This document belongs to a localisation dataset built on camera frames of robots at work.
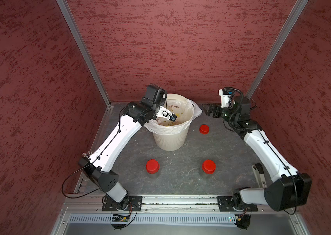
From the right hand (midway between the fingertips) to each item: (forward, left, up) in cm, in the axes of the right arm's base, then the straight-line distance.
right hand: (206, 107), depth 77 cm
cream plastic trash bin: (-11, +19, -17) cm, 28 cm away
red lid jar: (-26, +30, -18) cm, 43 cm away
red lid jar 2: (-25, 0, -20) cm, 32 cm away
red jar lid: (+7, -5, -32) cm, 33 cm away
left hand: (0, +28, +6) cm, 29 cm away
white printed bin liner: (+3, +10, -7) cm, 13 cm away
